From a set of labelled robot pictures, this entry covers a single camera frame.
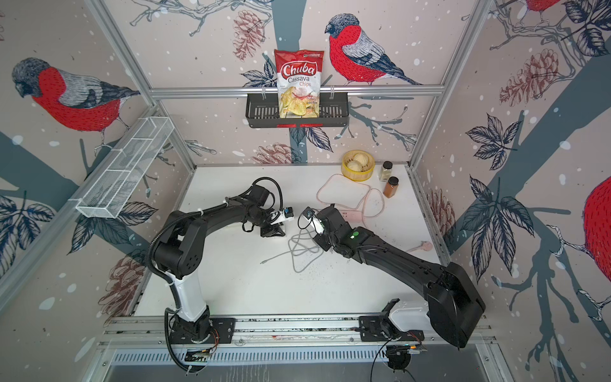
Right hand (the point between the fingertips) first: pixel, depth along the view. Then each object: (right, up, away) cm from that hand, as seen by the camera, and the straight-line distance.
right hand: (320, 225), depth 84 cm
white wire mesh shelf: (-66, +16, -10) cm, 68 cm away
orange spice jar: (+32, +14, +19) cm, 40 cm away
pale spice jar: (+32, +21, +24) cm, 45 cm away
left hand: (-14, -1, +11) cm, 18 cm away
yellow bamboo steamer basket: (+24, +22, +30) cm, 44 cm away
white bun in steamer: (+21, +27, +32) cm, 46 cm away
